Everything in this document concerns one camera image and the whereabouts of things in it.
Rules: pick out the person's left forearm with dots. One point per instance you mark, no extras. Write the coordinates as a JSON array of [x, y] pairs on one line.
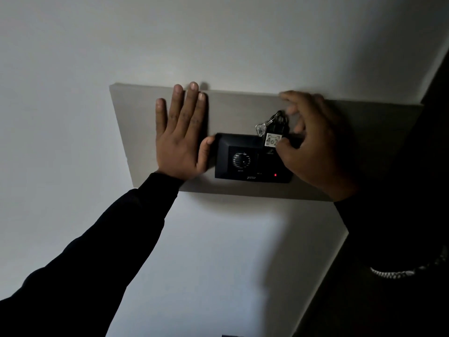
[[91, 263]]

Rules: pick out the person's right hand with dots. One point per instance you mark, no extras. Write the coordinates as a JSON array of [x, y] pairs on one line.
[[315, 154]]

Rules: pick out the person's right forearm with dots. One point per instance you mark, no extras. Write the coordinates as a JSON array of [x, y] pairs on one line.
[[396, 207]]

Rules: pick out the key with black fob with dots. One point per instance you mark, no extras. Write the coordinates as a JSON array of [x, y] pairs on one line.
[[272, 135]]

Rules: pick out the person's left hand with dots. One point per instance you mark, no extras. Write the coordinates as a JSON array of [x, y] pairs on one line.
[[180, 143]]

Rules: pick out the grey wooden wall panel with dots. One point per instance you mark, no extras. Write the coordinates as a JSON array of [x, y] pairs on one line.
[[231, 108]]

